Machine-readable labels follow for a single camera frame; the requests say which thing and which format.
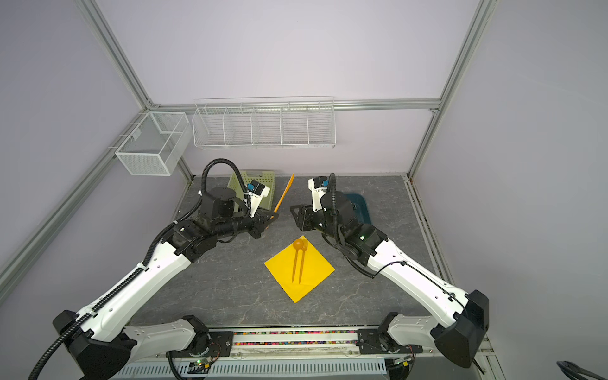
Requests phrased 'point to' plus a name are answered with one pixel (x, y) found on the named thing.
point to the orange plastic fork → (304, 248)
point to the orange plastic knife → (286, 191)
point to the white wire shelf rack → (265, 122)
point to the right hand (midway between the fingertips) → (295, 209)
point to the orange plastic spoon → (298, 245)
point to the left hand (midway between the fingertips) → (275, 218)
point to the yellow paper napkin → (315, 269)
